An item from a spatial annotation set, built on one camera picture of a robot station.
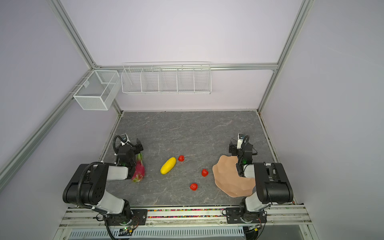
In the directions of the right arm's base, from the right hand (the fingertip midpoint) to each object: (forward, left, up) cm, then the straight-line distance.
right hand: (239, 142), depth 94 cm
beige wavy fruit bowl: (-20, +8, -10) cm, 24 cm away
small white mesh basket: (+29, +93, +20) cm, 99 cm away
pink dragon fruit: (-18, +59, -1) cm, 62 cm away
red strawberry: (-17, +23, -5) cm, 29 cm away
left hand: (-1, +68, +3) cm, 68 cm away
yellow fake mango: (-14, +44, -2) cm, 46 cm away
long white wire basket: (+36, +47, +25) cm, 64 cm away
